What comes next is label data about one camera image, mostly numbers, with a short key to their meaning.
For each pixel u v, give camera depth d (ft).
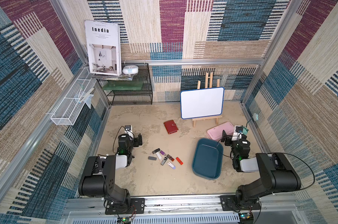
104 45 2.55
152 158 2.96
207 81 2.95
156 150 3.07
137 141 2.80
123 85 3.07
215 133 3.32
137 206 2.40
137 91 3.81
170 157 2.95
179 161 2.93
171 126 3.43
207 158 2.91
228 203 2.39
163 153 3.02
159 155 3.00
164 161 2.92
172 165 2.85
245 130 3.02
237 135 2.54
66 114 2.98
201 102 3.17
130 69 2.87
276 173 1.50
